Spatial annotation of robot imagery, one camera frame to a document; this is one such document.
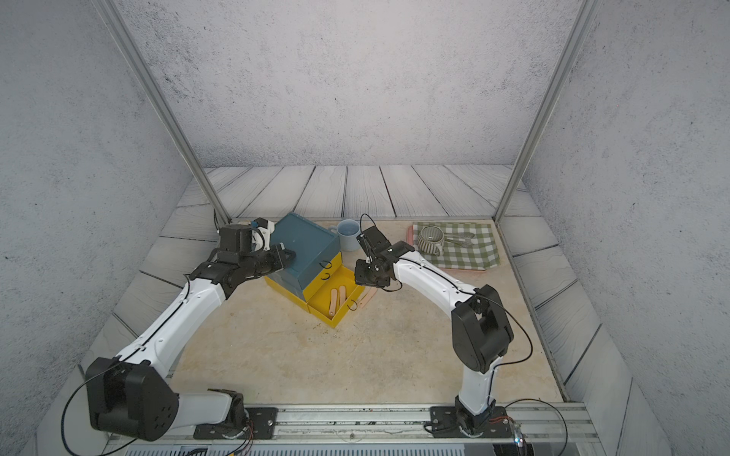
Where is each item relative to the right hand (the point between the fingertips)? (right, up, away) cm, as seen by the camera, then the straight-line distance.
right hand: (360, 279), depth 86 cm
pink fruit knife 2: (-7, -7, +10) cm, 14 cm away
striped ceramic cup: (+26, +12, +25) cm, 37 cm away
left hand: (-17, +8, -5) cm, 19 cm away
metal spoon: (+41, +14, +28) cm, 52 cm away
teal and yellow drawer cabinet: (-14, 0, -1) cm, 14 cm away
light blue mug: (-6, +15, +25) cm, 30 cm away
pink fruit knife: (-9, -10, +7) cm, 16 cm away
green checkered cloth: (+40, +10, +25) cm, 48 cm away
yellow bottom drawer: (-14, -6, +5) cm, 16 cm away
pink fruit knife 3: (+2, -7, +10) cm, 13 cm away
